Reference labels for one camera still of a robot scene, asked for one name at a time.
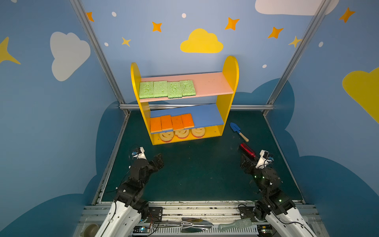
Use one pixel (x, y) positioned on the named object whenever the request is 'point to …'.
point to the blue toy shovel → (236, 128)
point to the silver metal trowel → (189, 225)
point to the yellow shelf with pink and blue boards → (184, 107)
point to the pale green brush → (241, 222)
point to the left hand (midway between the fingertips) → (154, 156)
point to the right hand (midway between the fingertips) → (250, 154)
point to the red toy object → (246, 149)
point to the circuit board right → (265, 229)
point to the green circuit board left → (141, 229)
